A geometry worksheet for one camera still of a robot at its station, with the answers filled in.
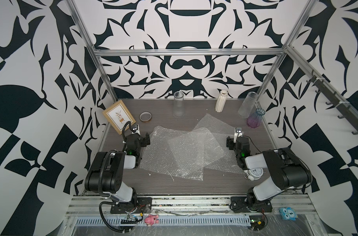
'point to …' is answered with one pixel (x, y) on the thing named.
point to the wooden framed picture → (117, 115)
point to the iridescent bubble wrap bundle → (228, 163)
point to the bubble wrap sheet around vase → (221, 131)
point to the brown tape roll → (145, 116)
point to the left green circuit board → (131, 220)
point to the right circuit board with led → (257, 222)
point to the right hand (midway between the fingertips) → (236, 134)
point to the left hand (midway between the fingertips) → (137, 131)
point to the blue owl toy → (288, 213)
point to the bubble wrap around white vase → (194, 149)
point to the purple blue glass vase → (254, 120)
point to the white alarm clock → (253, 173)
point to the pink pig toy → (151, 219)
